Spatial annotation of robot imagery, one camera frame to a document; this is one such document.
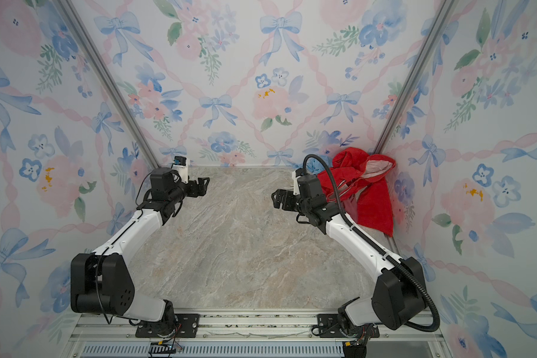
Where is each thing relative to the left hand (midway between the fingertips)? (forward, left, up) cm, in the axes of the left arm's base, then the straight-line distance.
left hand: (198, 174), depth 86 cm
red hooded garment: (+7, -69, -12) cm, 70 cm away
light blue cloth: (+27, -51, -21) cm, 61 cm away
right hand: (-8, -32, -2) cm, 33 cm away
